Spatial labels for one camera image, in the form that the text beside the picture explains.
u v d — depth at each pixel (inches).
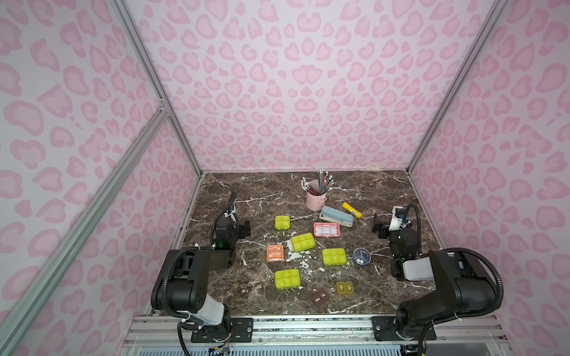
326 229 38.7
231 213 31.5
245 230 34.6
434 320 22.3
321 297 31.0
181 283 17.8
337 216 38.4
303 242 36.5
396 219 30.5
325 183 36.0
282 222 39.2
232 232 29.4
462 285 17.6
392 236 31.4
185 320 19.1
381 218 39.6
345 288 31.5
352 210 40.4
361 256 35.0
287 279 32.8
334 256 34.8
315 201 39.0
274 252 35.6
